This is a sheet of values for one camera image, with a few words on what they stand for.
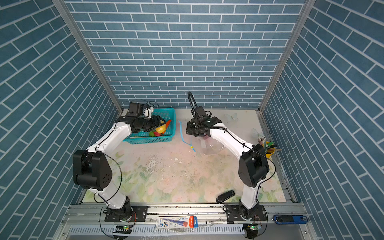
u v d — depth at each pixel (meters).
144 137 0.94
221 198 0.75
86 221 0.76
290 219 0.69
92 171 0.46
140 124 0.74
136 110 0.69
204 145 0.96
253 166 0.47
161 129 0.85
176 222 0.71
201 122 0.66
